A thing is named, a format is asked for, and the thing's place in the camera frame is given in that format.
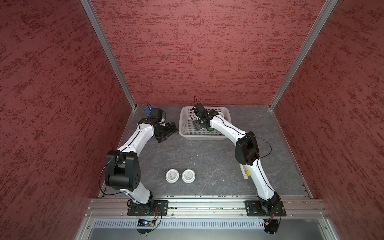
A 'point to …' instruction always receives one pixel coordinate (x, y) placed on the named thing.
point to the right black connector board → (271, 226)
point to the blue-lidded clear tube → (148, 110)
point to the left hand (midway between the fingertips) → (173, 136)
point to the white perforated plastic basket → (188, 130)
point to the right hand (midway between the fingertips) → (202, 124)
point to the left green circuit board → (142, 222)
